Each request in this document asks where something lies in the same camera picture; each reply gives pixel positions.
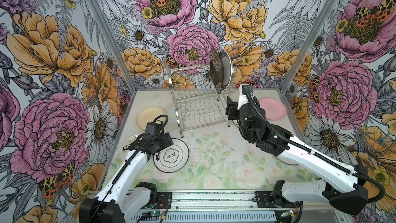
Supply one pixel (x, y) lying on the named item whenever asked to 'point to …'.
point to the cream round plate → (148, 114)
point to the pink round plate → (274, 110)
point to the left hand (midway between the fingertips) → (165, 146)
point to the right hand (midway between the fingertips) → (234, 102)
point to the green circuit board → (157, 213)
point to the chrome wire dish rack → (196, 102)
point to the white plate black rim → (172, 158)
